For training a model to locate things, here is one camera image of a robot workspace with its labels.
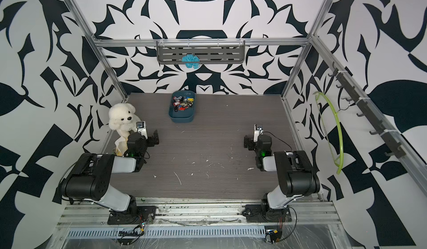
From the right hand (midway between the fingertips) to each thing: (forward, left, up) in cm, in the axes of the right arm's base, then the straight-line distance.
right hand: (256, 132), depth 96 cm
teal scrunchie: (+28, +35, +29) cm, 54 cm away
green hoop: (-15, -26, +26) cm, 39 cm away
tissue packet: (-9, +73, +2) cm, 73 cm away
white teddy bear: (+1, +71, +13) cm, 72 cm away
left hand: (+1, +62, +4) cm, 62 cm away
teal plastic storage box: (+22, +45, -2) cm, 50 cm away
